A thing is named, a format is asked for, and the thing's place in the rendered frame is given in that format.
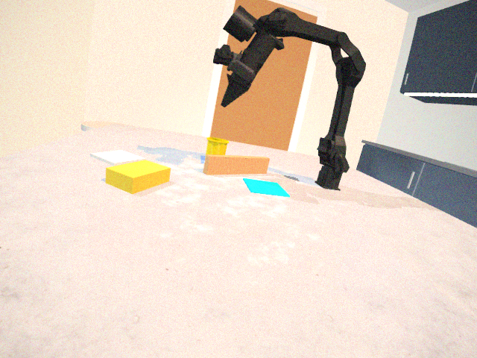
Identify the yellow block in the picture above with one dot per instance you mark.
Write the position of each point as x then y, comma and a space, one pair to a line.
137, 176

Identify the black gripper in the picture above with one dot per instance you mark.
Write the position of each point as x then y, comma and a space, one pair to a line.
243, 74

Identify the white flat square tile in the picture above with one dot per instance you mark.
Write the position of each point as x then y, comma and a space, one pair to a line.
117, 157

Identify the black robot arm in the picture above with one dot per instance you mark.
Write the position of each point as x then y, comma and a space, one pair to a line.
349, 72

